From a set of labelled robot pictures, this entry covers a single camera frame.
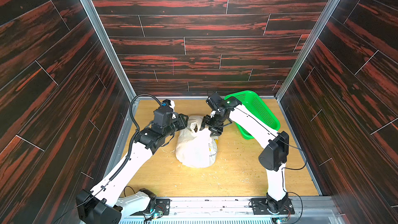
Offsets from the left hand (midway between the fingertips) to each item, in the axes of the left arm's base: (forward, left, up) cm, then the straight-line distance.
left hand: (188, 117), depth 74 cm
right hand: (0, -9, -11) cm, 14 cm away
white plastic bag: (-9, -4, -15) cm, 18 cm away
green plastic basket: (+32, -45, -24) cm, 60 cm away
